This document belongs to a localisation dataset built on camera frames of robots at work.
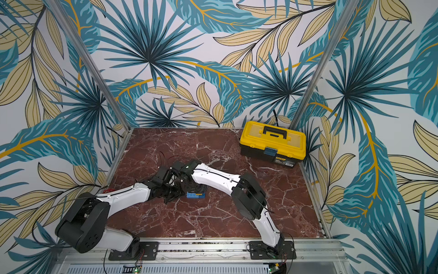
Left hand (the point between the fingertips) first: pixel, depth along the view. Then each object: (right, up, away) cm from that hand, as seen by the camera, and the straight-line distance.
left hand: (184, 195), depth 88 cm
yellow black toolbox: (+51, +25, +3) cm, 57 cm away
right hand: (+6, +3, -2) cm, 7 cm away
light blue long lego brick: (+6, 0, 0) cm, 6 cm away
